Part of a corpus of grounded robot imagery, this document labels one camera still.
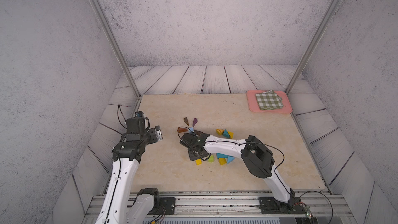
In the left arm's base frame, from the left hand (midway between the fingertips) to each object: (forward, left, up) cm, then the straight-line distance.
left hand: (152, 130), depth 76 cm
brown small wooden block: (+13, -11, -19) cm, 26 cm away
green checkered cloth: (+37, -74, -19) cm, 85 cm away
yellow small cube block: (-8, -35, -20) cm, 41 cm away
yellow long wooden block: (-8, -22, -20) cm, 31 cm away
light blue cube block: (+13, -17, -20) cm, 29 cm away
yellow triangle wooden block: (+10, -42, -21) cm, 48 cm away
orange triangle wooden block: (+11, -35, -19) cm, 42 cm away
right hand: (-4, -20, -21) cm, 29 cm away
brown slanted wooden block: (+10, -22, -18) cm, 30 cm away
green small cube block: (-7, -29, -20) cm, 35 cm away
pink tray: (+37, -62, -21) cm, 76 cm away
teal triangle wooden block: (+9, -39, -19) cm, 44 cm away
